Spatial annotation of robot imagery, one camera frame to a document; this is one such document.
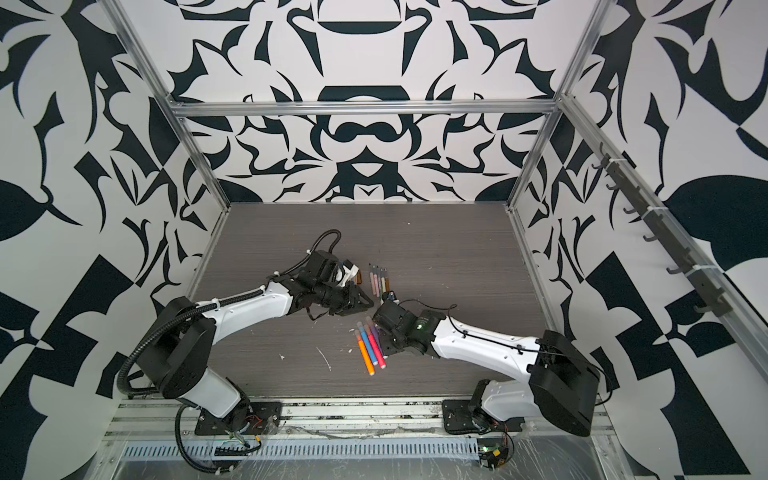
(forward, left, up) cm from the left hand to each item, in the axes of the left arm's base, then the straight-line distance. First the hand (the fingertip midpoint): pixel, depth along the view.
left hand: (375, 300), depth 82 cm
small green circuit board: (-34, -27, -13) cm, 45 cm away
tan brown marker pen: (+12, +1, -12) cm, 17 cm away
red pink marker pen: (-9, 0, -11) cm, 14 cm away
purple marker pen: (-11, -1, +1) cm, 11 cm away
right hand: (-8, -3, -6) cm, 11 cm away
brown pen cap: (+13, +5, -11) cm, 18 cm away
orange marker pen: (-10, +3, -11) cm, 16 cm away
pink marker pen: (+11, 0, -11) cm, 15 cm away
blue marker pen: (-8, +3, -11) cm, 13 cm away
